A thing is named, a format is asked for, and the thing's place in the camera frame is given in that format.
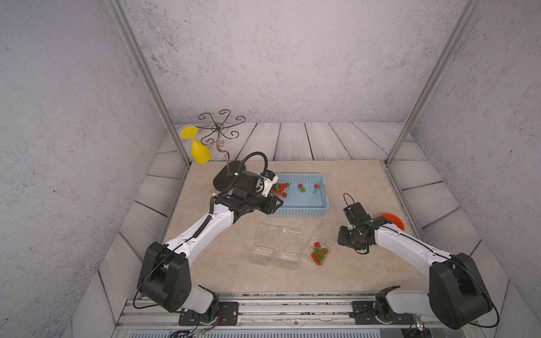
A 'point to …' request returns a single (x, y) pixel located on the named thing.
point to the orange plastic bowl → (394, 220)
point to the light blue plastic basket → (306, 195)
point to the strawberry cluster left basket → (280, 189)
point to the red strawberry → (319, 253)
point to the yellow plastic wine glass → (200, 153)
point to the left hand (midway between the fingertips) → (282, 201)
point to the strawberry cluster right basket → (302, 189)
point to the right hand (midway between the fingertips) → (342, 240)
